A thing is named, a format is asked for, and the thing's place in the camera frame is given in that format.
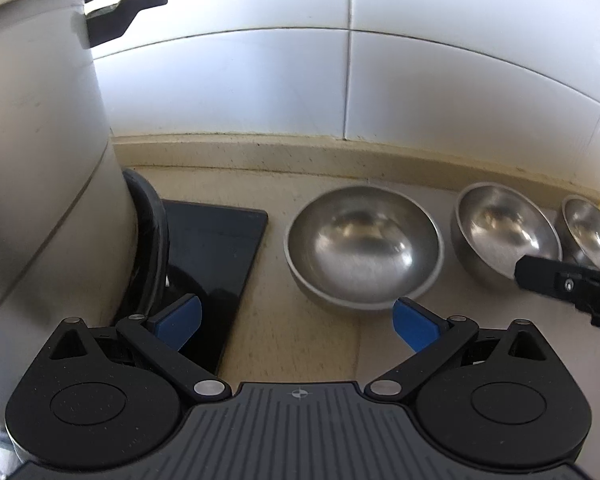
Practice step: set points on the black round pot support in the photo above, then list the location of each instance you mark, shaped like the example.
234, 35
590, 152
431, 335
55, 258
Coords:
150, 240

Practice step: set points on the large steel bowl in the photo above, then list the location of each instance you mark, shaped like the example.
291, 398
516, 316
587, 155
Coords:
365, 250

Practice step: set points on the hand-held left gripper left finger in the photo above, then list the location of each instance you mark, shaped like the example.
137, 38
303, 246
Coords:
177, 321

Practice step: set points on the medium steel bowl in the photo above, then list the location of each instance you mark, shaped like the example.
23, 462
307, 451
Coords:
500, 235

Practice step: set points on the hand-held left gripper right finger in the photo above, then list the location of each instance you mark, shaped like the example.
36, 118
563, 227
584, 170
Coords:
416, 326

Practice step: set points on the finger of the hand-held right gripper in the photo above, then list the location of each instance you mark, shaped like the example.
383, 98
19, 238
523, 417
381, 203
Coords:
537, 275

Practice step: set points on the aluminium pressure cooker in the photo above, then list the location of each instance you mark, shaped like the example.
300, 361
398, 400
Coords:
40, 160

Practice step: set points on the small steel bowl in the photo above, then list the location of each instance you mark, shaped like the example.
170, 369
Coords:
590, 235

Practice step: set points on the black glass gas stove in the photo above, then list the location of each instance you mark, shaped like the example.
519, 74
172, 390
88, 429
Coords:
215, 260

